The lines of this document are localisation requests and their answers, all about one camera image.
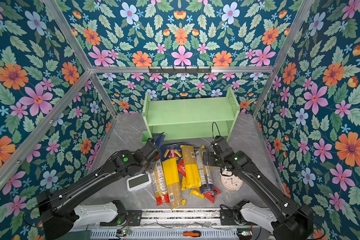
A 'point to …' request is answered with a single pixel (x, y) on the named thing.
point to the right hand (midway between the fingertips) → (210, 157)
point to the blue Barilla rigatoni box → (172, 151)
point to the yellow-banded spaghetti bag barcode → (192, 178)
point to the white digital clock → (137, 182)
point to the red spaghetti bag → (209, 196)
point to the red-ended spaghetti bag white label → (159, 183)
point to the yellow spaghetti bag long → (173, 184)
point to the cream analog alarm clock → (230, 181)
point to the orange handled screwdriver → (194, 233)
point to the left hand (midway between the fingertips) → (153, 159)
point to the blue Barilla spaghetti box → (158, 138)
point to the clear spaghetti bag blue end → (204, 172)
